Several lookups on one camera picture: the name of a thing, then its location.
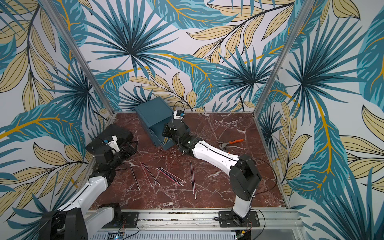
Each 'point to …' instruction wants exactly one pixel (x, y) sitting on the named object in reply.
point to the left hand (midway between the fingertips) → (133, 146)
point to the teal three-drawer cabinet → (154, 115)
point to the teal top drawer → (157, 130)
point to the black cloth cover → (97, 147)
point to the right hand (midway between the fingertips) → (164, 124)
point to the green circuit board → (115, 235)
